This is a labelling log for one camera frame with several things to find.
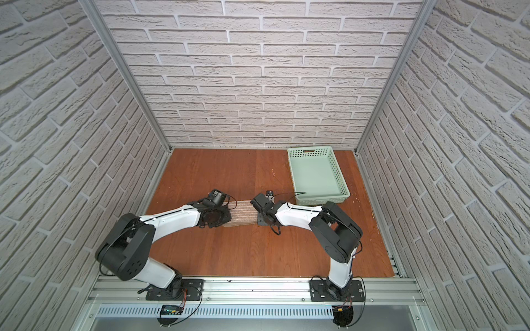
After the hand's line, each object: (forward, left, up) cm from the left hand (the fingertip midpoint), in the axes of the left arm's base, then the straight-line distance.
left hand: (228, 211), depth 92 cm
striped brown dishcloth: (0, -6, -1) cm, 6 cm away
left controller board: (-37, +16, -4) cm, 40 cm away
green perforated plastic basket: (+19, -43, +3) cm, 47 cm away
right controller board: (-39, -44, 0) cm, 59 cm away
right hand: (-4, -15, -1) cm, 15 cm away
